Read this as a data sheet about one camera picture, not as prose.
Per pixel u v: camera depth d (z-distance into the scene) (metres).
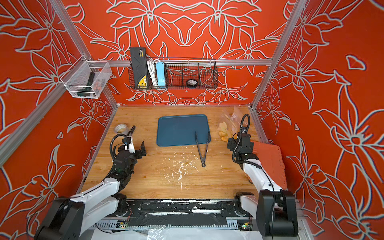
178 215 0.72
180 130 1.05
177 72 0.97
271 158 0.86
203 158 0.90
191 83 0.95
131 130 1.04
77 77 0.80
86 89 0.81
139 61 0.86
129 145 0.71
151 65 0.87
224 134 1.00
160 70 0.90
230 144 0.80
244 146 0.66
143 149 0.79
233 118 0.97
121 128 1.06
